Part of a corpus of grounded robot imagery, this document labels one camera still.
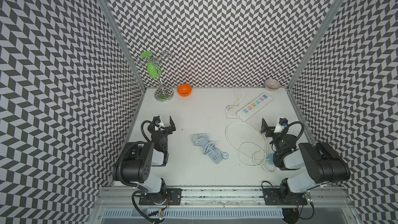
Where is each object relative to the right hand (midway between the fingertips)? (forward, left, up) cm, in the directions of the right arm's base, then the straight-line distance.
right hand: (270, 120), depth 88 cm
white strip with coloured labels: (+12, +9, -8) cm, 17 cm away
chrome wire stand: (+33, +72, -12) cm, 80 cm away
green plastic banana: (+36, +73, +9) cm, 82 cm away
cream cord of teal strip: (-9, +11, -12) cm, 18 cm away
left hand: (+2, +62, 0) cm, 62 cm away
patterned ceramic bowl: (+36, -13, -7) cm, 38 cm away
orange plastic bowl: (+30, +53, -5) cm, 61 cm away
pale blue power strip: (-17, +32, -6) cm, 37 cm away
